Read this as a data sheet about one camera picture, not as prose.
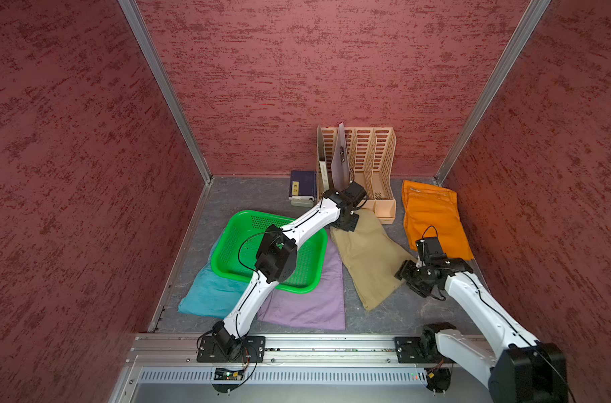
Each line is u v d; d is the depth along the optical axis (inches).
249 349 29.2
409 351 29.0
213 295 32.4
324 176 35.4
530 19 28.4
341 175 42.3
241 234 36.9
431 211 41.9
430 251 26.1
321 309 31.8
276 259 23.3
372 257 37.0
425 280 26.9
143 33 29.3
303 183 46.8
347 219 31.7
